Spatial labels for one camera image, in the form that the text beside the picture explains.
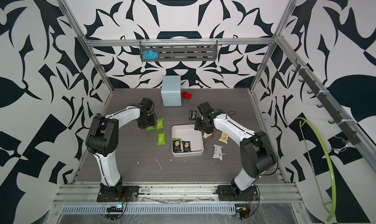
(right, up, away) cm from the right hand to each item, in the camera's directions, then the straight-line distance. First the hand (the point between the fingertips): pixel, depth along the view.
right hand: (196, 125), depth 89 cm
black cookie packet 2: (-6, -12, 0) cm, 14 cm away
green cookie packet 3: (-29, -3, +6) cm, 30 cm away
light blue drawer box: (-16, +21, +9) cm, 28 cm away
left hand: (-31, +1, +10) cm, 32 cm away
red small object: (-6, +20, +26) cm, 33 cm away
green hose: (+44, -23, -40) cm, 63 cm away
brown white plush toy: (+7, -7, +2) cm, 10 cm away
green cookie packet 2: (-21, -8, +2) cm, 23 cm away
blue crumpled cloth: (-28, +43, +2) cm, 51 cm away
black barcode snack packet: (-2, +5, +15) cm, 16 cm away
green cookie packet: (-24, 0, +9) cm, 26 cm away
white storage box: (-5, -6, +12) cm, 14 cm away
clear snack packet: (+13, -15, -2) cm, 20 cm away
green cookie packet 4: (+18, -8, +2) cm, 19 cm away
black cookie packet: (-12, -11, -2) cm, 16 cm away
